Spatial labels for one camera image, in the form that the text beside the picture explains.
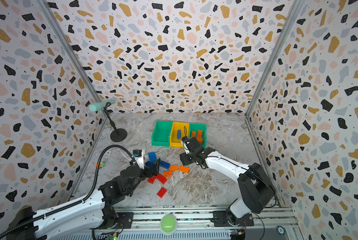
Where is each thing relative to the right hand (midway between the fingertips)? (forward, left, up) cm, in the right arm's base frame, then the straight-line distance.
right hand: (187, 155), depth 88 cm
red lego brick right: (-12, +15, -6) cm, 20 cm away
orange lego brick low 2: (-8, +12, -9) cm, 17 cm away
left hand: (-7, +15, +9) cm, 19 cm away
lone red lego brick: (-19, +14, -7) cm, 24 cm away
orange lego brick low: (-4, +2, -9) cm, 10 cm away
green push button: (-34, +8, -7) cm, 35 cm away
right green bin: (+24, -6, -2) cm, 25 cm away
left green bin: (+24, +21, -9) cm, 33 cm away
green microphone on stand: (+20, +51, -7) cm, 55 cm away
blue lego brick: (-2, +14, -8) cm, 16 cm away
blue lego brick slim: (+23, +7, -9) cm, 26 cm away
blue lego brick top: (+3, +23, -8) cm, 25 cm away
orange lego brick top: (+23, -4, -8) cm, 24 cm away
